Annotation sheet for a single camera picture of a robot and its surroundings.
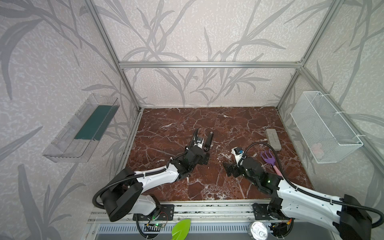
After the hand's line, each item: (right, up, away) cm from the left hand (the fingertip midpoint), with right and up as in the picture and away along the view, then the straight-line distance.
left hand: (203, 145), depth 86 cm
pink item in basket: (+57, 0, -13) cm, 58 cm away
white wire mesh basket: (+53, +8, -24) cm, 58 cm away
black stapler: (+2, -3, +10) cm, 10 cm away
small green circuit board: (-22, -35, -16) cm, 45 cm away
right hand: (+14, -4, -5) cm, 16 cm away
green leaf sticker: (-11, -37, -17) cm, 42 cm away
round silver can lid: (+24, -34, -22) cm, 47 cm away
